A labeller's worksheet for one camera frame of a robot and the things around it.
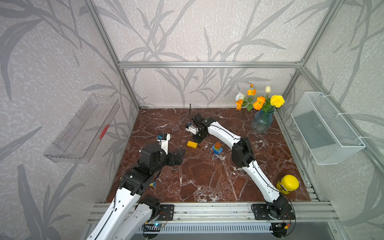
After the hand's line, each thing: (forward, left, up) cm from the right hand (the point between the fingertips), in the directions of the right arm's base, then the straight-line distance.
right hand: (195, 139), depth 102 cm
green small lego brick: (-12, -14, +6) cm, 19 cm away
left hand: (-21, +7, +23) cm, 32 cm away
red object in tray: (-15, +40, +32) cm, 54 cm away
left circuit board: (-49, +19, -1) cm, 53 cm away
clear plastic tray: (-19, +52, +29) cm, 63 cm away
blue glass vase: (+7, -45, +10) cm, 47 cm away
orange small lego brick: (-10, -14, +9) cm, 20 cm away
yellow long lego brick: (-6, +2, +2) cm, 6 cm away
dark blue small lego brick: (-11, -13, +2) cm, 18 cm away
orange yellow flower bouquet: (+7, -43, +26) cm, 51 cm away
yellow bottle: (-34, -46, +11) cm, 58 cm away
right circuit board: (-51, -42, -2) cm, 66 cm away
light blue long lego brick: (-12, -15, +5) cm, 20 cm away
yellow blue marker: (-31, +22, +4) cm, 38 cm away
